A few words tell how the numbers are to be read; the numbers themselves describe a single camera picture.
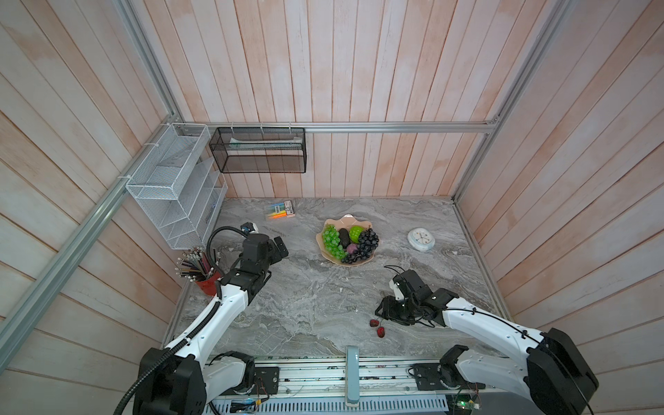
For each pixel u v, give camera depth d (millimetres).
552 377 399
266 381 730
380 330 817
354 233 984
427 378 732
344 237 1006
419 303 646
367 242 929
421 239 1032
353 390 723
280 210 1144
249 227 721
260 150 1038
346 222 1071
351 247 972
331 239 977
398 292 713
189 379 424
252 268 622
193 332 440
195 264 821
